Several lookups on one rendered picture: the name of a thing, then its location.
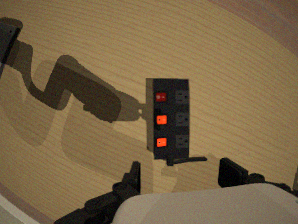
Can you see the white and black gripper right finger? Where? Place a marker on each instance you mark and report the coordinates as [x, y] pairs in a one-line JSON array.
[[232, 174]]

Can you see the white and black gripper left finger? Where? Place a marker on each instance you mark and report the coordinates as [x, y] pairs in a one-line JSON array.
[[101, 209]]

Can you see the black power strip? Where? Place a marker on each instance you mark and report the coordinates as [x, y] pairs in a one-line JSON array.
[[171, 120]]

